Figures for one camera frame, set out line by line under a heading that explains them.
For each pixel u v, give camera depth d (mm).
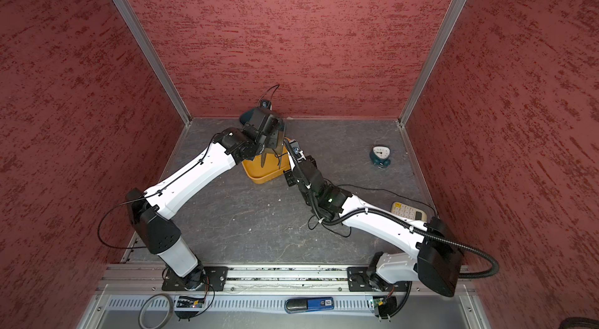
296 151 598
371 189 963
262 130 580
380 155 1029
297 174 488
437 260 399
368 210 486
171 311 693
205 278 730
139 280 757
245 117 1163
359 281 741
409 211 871
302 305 657
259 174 952
